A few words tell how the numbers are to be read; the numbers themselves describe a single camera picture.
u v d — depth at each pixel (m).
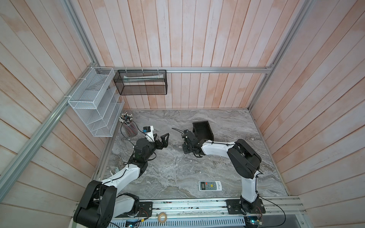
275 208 0.65
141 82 1.04
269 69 0.95
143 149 0.64
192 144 0.75
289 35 0.79
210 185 0.80
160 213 0.72
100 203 0.41
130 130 0.98
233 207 0.73
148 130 0.72
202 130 1.04
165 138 0.75
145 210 0.73
